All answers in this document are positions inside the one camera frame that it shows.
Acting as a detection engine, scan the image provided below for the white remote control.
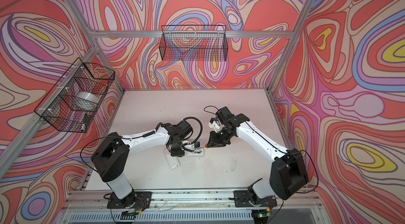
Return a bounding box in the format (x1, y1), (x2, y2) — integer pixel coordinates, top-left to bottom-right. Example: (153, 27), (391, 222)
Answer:
(184, 146), (204, 157)

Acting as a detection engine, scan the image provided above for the white battery cover plate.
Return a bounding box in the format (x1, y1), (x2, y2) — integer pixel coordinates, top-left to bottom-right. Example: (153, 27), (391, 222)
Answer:
(164, 150), (180, 170)

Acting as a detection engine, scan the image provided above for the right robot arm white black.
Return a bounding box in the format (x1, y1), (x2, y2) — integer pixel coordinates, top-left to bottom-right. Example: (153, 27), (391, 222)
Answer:
(206, 107), (309, 201)

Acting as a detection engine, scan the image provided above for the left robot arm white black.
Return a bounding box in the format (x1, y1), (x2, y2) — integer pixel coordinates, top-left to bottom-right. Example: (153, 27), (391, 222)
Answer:
(91, 120), (193, 201)

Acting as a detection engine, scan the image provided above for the small black item in basket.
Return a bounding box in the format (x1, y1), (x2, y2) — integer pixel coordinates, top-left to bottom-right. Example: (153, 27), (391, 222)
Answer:
(82, 113), (92, 127)

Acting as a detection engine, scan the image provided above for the white tape roll in basket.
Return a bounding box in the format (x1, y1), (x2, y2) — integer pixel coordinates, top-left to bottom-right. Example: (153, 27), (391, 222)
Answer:
(73, 92), (100, 111)

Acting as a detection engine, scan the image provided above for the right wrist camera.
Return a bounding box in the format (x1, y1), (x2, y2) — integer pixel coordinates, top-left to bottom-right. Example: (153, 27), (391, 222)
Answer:
(208, 117), (222, 133)

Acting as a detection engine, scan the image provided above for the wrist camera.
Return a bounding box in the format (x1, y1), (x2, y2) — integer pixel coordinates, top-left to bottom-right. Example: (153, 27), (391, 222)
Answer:
(208, 117), (222, 133)
(184, 141), (200, 151)

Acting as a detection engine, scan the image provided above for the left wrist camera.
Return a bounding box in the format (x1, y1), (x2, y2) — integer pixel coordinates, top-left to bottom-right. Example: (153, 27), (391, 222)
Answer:
(184, 141), (200, 151)

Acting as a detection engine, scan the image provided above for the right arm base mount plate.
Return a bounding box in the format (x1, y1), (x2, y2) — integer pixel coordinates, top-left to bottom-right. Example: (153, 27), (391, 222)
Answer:
(230, 190), (278, 209)

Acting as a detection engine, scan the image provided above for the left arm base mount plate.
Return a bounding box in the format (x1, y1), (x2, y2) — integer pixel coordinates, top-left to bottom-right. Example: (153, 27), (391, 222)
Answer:
(107, 191), (152, 210)

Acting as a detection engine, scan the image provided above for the black wire basket back wall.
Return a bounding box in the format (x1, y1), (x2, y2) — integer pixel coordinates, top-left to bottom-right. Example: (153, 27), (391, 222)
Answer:
(159, 24), (228, 62)

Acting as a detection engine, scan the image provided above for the black wire basket wall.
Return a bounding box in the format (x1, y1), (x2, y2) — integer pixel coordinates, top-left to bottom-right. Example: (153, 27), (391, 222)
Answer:
(159, 24), (228, 62)
(34, 59), (116, 133)

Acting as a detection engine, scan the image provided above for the black wire basket left wall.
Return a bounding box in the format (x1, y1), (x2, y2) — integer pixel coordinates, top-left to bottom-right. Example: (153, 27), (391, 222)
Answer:
(34, 59), (116, 133)

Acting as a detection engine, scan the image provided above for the aluminium front rail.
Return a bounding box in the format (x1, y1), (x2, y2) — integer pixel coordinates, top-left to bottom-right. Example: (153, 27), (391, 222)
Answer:
(56, 188), (329, 224)

